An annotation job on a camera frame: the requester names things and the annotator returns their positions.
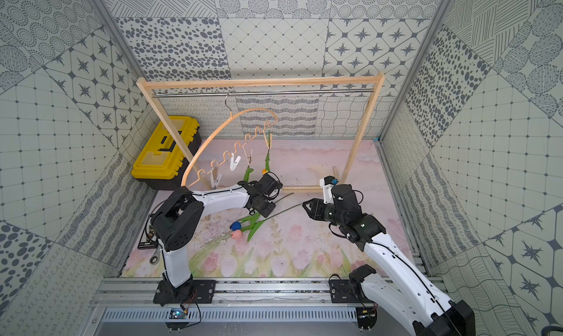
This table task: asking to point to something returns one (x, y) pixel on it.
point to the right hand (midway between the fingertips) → (307, 207)
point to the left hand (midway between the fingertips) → (269, 204)
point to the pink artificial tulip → (237, 234)
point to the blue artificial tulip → (237, 226)
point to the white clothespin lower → (214, 183)
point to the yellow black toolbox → (160, 163)
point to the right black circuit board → (366, 317)
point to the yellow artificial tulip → (267, 157)
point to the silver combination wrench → (154, 259)
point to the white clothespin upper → (234, 163)
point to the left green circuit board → (177, 313)
